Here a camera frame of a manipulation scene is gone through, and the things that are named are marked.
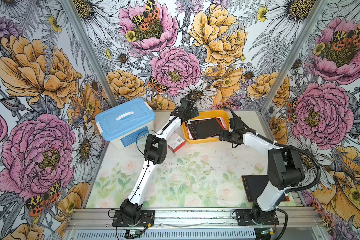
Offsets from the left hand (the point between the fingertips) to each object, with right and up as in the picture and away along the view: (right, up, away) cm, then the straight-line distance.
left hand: (191, 115), depth 108 cm
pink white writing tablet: (-1, -14, -3) cm, 14 cm away
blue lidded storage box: (-40, -7, -17) cm, 44 cm away
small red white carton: (-11, -18, -9) cm, 23 cm away
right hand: (+21, -16, -12) cm, 29 cm away
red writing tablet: (+21, -3, +6) cm, 22 cm away
